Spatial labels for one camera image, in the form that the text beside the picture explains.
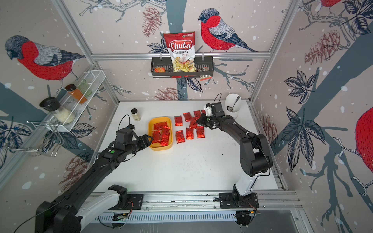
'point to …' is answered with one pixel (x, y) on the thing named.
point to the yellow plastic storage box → (169, 122)
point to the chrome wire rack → (52, 130)
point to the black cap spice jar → (135, 114)
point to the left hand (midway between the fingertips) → (151, 137)
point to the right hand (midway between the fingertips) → (195, 120)
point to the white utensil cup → (230, 99)
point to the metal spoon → (230, 108)
